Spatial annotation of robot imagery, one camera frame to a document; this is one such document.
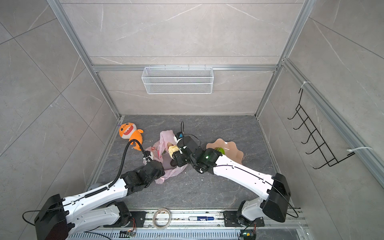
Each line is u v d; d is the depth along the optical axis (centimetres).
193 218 73
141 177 60
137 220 73
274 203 38
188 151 53
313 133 68
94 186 76
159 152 86
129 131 101
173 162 90
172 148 72
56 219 39
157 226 70
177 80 101
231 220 73
